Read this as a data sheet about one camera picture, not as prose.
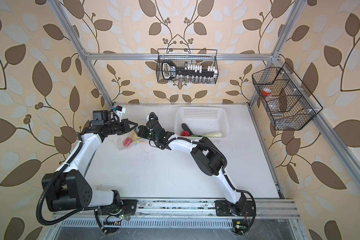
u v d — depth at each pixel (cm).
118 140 95
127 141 89
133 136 85
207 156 56
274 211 74
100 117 64
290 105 73
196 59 91
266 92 81
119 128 72
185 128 102
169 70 83
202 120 102
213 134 96
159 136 72
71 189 41
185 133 96
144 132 79
